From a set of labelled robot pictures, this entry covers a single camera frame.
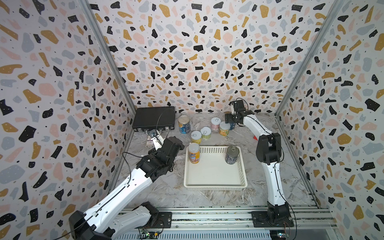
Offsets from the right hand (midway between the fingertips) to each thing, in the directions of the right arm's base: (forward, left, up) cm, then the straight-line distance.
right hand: (231, 116), depth 108 cm
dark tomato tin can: (-29, +2, -2) cm, 29 cm away
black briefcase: (+4, +59, -6) cm, 59 cm away
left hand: (-35, +36, +16) cm, 52 cm away
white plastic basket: (-39, +14, -7) cm, 42 cm away
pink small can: (-4, +11, -4) cm, 13 cm away
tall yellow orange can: (-31, +24, +4) cm, 40 cm away
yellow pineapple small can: (-16, +25, -4) cm, 30 cm away
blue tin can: (-7, +33, +2) cm, 34 cm away
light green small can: (-12, +18, -3) cm, 22 cm away
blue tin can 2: (-4, -1, -5) cm, 7 cm away
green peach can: (-9, +5, -3) cm, 11 cm away
